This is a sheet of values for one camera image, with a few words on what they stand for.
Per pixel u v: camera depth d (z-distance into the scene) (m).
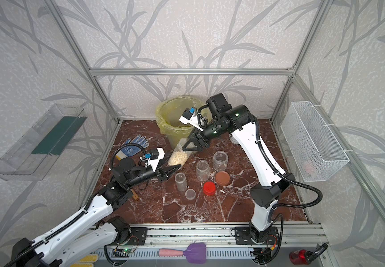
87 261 0.68
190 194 0.87
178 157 0.65
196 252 0.70
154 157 0.56
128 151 1.02
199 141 0.55
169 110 0.96
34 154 0.65
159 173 0.60
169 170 0.61
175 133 0.79
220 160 0.89
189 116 0.55
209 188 0.86
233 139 1.07
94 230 0.58
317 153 0.61
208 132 0.56
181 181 0.80
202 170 0.82
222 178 0.91
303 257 0.61
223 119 0.47
